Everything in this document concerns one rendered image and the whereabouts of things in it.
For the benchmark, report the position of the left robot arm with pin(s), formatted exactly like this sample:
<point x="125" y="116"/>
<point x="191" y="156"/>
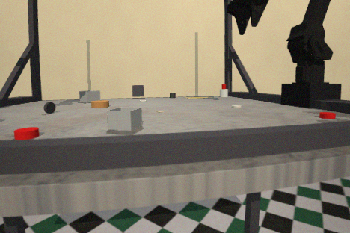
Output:
<point x="308" y="40"/>

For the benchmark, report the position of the orange wooden disc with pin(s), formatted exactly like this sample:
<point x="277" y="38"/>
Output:
<point x="100" y="104"/>

